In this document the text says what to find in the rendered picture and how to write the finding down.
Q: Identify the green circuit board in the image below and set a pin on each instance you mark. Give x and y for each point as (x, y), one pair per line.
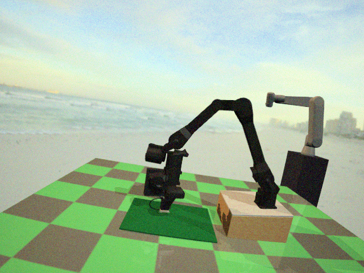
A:
(180, 221)

